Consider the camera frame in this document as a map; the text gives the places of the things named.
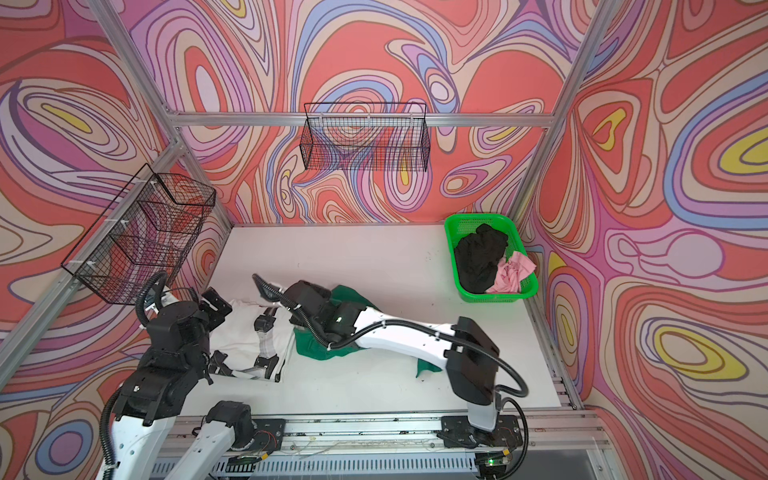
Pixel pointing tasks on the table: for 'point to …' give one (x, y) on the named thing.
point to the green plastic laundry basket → (457, 225)
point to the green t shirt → (307, 346)
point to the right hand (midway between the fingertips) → (310, 293)
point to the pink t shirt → (510, 273)
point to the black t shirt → (478, 255)
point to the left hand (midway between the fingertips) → (207, 296)
